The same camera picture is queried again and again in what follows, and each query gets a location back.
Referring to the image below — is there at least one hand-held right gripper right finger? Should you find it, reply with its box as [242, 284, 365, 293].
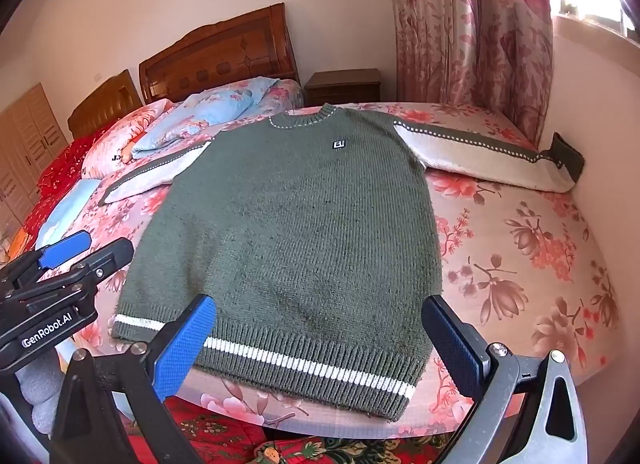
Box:
[421, 294, 588, 464]

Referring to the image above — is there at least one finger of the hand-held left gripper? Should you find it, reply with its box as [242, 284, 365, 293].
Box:
[65, 237, 135, 295]
[0, 230, 92, 290]

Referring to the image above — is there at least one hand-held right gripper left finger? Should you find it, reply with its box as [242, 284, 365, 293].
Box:
[50, 294, 218, 464]

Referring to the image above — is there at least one green knit sweater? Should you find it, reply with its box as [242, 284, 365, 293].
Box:
[97, 103, 586, 422]

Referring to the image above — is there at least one person's left hand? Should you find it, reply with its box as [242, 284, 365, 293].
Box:
[20, 344, 68, 440]

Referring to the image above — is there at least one light blue cloth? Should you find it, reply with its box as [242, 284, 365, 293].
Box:
[35, 178, 101, 250]

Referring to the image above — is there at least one red blanket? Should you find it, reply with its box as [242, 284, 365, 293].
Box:
[20, 127, 113, 245]

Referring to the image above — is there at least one red floral cloth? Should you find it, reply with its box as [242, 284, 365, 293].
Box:
[120, 384, 481, 464]

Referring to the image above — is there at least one pink floral bed sheet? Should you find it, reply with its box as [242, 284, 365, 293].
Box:
[55, 94, 621, 440]

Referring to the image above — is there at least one wooden wardrobe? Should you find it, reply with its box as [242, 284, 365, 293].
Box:
[0, 83, 68, 240]

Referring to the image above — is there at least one pink floral quilt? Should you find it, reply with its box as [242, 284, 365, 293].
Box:
[81, 98, 176, 180]

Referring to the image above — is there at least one small wooden headboard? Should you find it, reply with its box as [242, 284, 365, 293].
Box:
[67, 69, 144, 140]

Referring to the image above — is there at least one blue floral quilt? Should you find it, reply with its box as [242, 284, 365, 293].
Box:
[131, 77, 281, 152]

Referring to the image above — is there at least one large wooden headboard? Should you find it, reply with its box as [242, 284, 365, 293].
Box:
[138, 3, 301, 104]

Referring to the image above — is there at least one blue floral bed sheet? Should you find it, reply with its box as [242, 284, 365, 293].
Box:
[240, 78, 305, 112]

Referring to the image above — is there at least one wooden nightstand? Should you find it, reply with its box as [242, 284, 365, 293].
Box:
[304, 69, 382, 108]

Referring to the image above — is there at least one pink floral curtain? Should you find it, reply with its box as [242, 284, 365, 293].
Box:
[382, 0, 556, 145]

